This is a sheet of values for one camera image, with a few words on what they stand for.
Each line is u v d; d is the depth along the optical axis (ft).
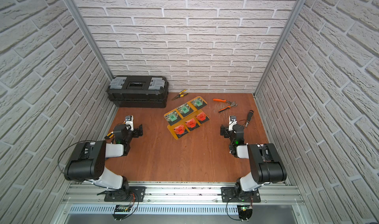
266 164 1.46
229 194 2.39
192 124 3.29
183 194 2.49
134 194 2.38
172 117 2.86
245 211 2.31
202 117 3.39
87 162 1.50
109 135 3.07
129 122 2.68
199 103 3.11
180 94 3.87
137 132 2.84
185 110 2.99
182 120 2.87
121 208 2.38
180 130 3.18
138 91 3.21
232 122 2.61
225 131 2.66
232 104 3.71
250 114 3.41
